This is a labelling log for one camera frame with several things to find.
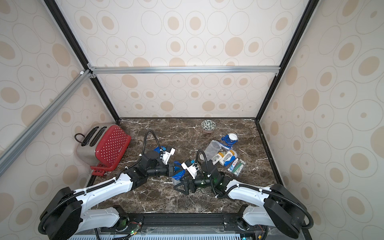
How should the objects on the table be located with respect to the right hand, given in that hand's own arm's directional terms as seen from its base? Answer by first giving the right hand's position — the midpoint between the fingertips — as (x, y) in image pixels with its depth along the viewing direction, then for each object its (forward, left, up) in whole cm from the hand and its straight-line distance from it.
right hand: (182, 182), depth 74 cm
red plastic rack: (+8, +53, -10) cm, 55 cm away
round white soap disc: (+39, -31, -11) cm, 51 cm away
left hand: (+5, -2, +3) cm, 6 cm away
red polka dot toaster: (+16, +46, +5) cm, 49 cm away
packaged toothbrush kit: (+16, -32, -13) cm, 38 cm away
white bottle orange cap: (+21, -19, -11) cm, 30 cm away
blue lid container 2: (+28, -16, -12) cm, 35 cm away
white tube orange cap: (+24, -27, -11) cm, 38 cm away
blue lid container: (+4, +2, +1) cm, 5 cm away
